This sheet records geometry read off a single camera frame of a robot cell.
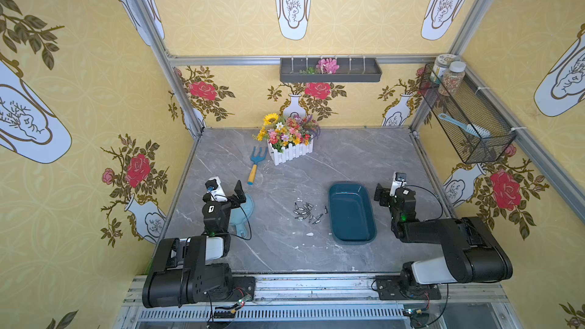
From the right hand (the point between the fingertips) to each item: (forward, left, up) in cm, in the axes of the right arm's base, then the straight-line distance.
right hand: (395, 185), depth 93 cm
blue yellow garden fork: (+2, +61, -4) cm, 61 cm away
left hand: (-6, +70, +6) cm, 71 cm away
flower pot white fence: (+15, +45, +10) cm, 48 cm away
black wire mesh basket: (+19, -22, +26) cm, 39 cm away
